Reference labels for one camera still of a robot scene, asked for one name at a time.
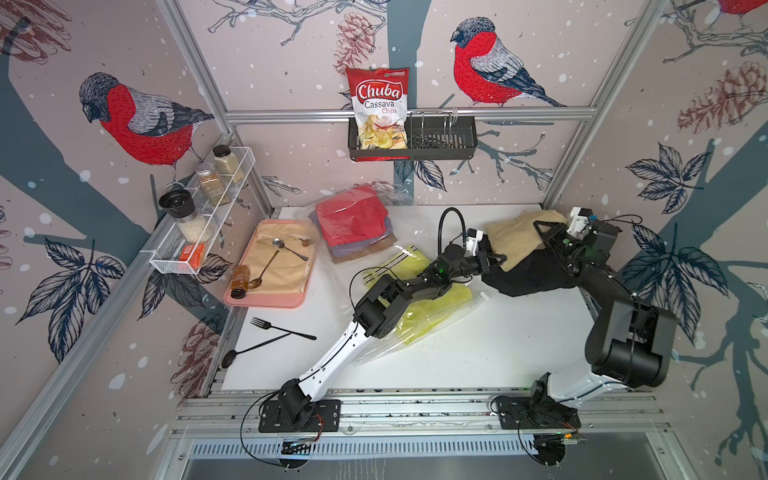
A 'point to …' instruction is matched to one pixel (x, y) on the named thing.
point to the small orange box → (193, 253)
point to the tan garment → (518, 237)
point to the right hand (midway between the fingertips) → (532, 220)
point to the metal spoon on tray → (279, 244)
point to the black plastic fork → (266, 325)
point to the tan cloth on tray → (280, 257)
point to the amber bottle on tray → (240, 281)
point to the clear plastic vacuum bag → (407, 224)
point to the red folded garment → (353, 215)
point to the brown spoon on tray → (256, 283)
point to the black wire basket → (432, 135)
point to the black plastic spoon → (230, 357)
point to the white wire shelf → (167, 255)
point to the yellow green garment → (422, 313)
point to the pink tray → (269, 299)
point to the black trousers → (536, 273)
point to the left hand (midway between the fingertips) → (513, 257)
